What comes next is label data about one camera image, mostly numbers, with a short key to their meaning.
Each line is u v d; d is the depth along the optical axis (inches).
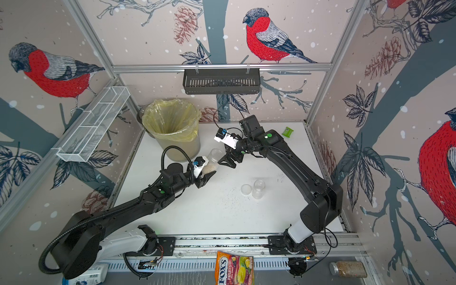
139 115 40.3
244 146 24.6
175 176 24.1
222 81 41.5
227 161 25.3
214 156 27.5
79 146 27.9
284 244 28.7
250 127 22.9
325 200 16.0
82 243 15.9
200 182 27.5
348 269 25.5
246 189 35.7
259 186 31.2
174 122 40.3
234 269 25.9
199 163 26.0
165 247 28.8
